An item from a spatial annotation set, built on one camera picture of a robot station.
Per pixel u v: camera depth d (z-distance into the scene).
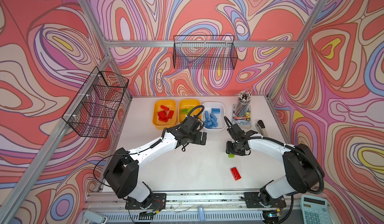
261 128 0.97
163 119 1.04
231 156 0.87
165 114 1.05
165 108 1.11
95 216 0.67
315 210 0.69
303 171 0.44
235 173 0.81
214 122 1.01
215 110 1.08
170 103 1.11
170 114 1.07
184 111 1.08
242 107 0.98
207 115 1.07
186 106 1.08
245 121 1.02
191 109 1.08
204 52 0.96
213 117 1.04
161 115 1.05
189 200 0.75
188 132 0.63
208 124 0.98
